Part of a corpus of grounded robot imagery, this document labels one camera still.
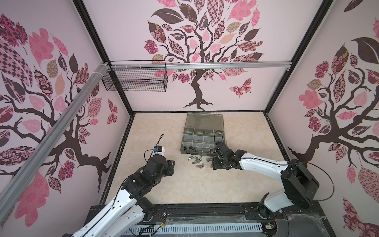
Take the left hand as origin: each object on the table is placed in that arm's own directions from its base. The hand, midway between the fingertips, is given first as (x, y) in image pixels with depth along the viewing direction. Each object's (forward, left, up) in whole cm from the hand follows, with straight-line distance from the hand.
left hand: (171, 166), depth 75 cm
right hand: (+6, -25, -11) cm, 28 cm away
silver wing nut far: (+11, -10, -13) cm, 20 cm away
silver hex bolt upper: (+10, -21, -13) cm, 27 cm away
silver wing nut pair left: (+9, -13, -14) cm, 21 cm away
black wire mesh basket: (+54, +25, +20) cm, 63 cm away
